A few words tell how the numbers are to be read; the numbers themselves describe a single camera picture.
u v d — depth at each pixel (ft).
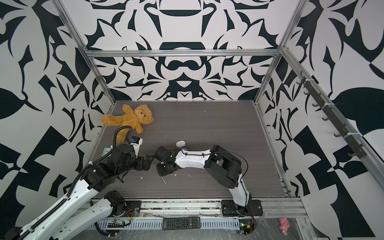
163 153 2.26
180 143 3.11
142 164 2.13
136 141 2.13
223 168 1.59
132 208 2.41
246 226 2.33
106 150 3.01
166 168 2.42
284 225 2.22
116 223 2.25
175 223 2.26
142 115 3.29
